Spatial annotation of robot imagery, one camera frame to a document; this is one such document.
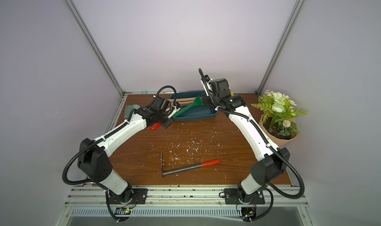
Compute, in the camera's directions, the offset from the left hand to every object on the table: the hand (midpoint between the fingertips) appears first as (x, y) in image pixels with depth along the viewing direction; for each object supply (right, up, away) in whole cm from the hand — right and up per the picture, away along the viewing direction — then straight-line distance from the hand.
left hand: (172, 117), depth 85 cm
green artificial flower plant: (+55, +4, -14) cm, 57 cm away
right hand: (+20, +14, -10) cm, 26 cm away
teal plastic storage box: (+16, +2, +25) cm, 30 cm away
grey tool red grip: (0, -29, -6) cm, 30 cm away
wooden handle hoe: (+8, +9, +15) cm, 20 cm away
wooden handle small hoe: (+1, +12, +28) cm, 31 cm away
